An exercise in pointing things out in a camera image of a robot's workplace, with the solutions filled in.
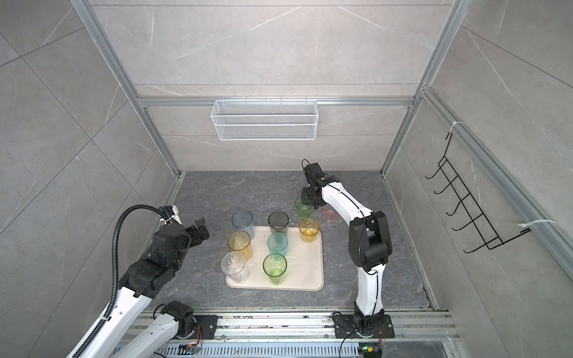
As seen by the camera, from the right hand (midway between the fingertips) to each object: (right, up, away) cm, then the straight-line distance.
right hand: (309, 197), depth 96 cm
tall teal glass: (-13, -19, -5) cm, 24 cm away
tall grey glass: (-13, -9, -11) cm, 19 cm away
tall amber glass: (-29, -17, -8) cm, 34 cm away
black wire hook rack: (+46, -5, -33) cm, 57 cm away
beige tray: (-2, -26, -8) cm, 28 cm away
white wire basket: (-20, +36, +5) cm, 41 cm away
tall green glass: (-13, -22, -23) cm, 35 cm away
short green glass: (-2, -7, +11) cm, 13 cm away
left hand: (-41, -6, -23) cm, 48 cm away
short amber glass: (0, -13, -1) cm, 13 cm away
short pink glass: (+3, -4, -34) cm, 35 cm away
